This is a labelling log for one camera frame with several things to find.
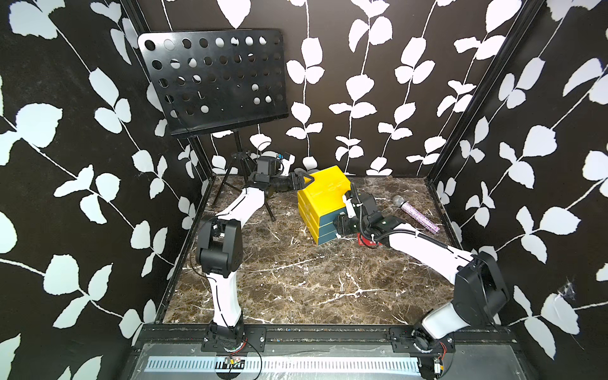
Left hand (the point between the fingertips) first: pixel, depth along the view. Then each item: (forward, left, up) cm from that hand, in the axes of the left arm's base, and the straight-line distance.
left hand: (309, 177), depth 89 cm
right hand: (-14, -10, -7) cm, 19 cm away
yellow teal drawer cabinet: (-13, -3, +1) cm, 14 cm away
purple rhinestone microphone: (+2, -42, -20) cm, 46 cm away
